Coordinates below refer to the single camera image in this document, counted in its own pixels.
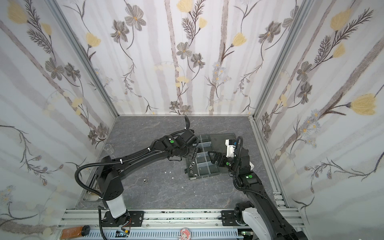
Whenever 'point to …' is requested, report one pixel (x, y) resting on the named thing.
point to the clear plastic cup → (109, 148)
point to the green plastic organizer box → (202, 165)
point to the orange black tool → (76, 232)
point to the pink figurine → (185, 234)
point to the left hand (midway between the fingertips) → (193, 152)
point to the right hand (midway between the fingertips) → (215, 153)
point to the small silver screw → (172, 178)
